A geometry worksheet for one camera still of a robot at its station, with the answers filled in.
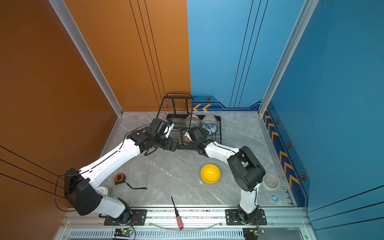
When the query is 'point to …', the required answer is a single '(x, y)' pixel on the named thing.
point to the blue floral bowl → (210, 123)
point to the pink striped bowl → (195, 115)
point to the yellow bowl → (210, 173)
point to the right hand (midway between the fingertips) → (198, 133)
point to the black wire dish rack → (178, 108)
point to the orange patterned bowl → (186, 139)
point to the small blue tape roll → (275, 198)
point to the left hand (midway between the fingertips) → (172, 139)
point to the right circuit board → (257, 231)
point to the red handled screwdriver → (178, 218)
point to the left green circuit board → (127, 232)
